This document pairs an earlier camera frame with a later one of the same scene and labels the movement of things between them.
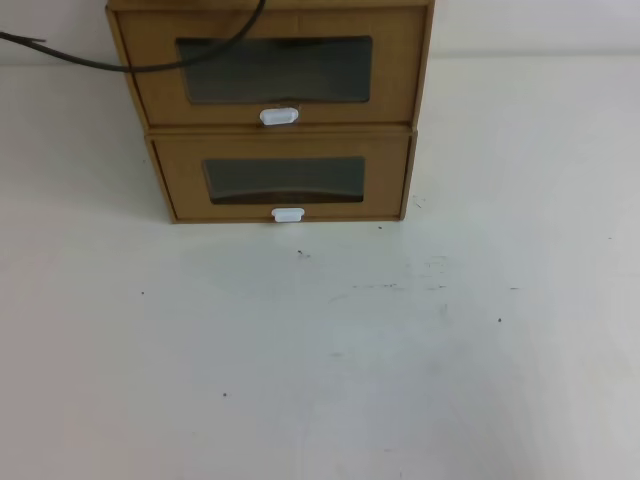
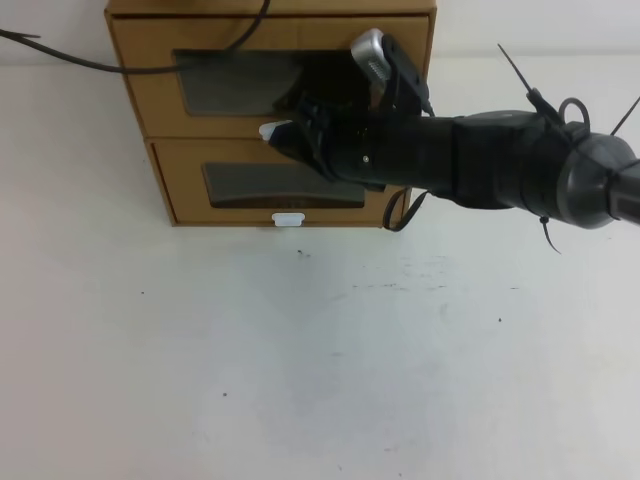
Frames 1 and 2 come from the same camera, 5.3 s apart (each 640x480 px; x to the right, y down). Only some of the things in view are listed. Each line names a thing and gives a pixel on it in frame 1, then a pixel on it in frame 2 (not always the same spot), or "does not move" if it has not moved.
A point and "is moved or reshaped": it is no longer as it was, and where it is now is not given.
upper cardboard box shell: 300,64 does not move
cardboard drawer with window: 334,65 is moved or reshaped
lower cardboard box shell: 285,173 does not move
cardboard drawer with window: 241,178 does not move
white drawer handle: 278,115 to 266,129
